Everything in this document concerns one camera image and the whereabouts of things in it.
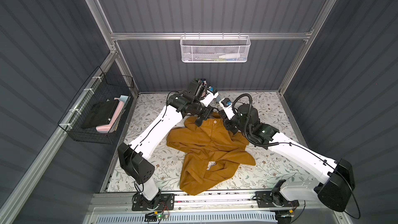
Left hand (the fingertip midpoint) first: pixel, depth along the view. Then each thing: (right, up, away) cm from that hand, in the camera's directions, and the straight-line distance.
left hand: (213, 112), depth 74 cm
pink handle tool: (-47, -7, -9) cm, 48 cm away
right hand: (+4, 0, 0) cm, 4 cm away
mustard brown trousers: (-1, -23, +12) cm, 26 cm away
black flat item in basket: (-51, -1, -6) cm, 51 cm away
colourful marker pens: (-5, +21, +36) cm, 42 cm away
